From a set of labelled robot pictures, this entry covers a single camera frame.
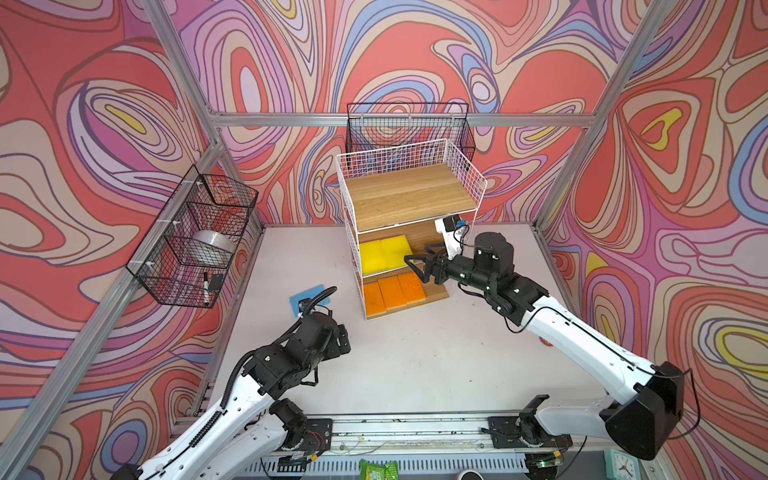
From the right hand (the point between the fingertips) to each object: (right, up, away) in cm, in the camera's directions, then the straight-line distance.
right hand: (418, 259), depth 71 cm
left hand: (-20, -20, +5) cm, 29 cm away
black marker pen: (-52, -8, +1) cm, 52 cm away
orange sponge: (+1, -10, +28) cm, 30 cm away
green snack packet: (-7, -49, -2) cm, 50 cm away
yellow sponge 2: (-5, +3, +6) cm, 8 cm away
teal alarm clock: (+47, -48, -3) cm, 67 cm away
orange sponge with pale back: (-12, -14, +24) cm, 30 cm away
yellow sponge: (-11, 0, +5) cm, 12 cm away
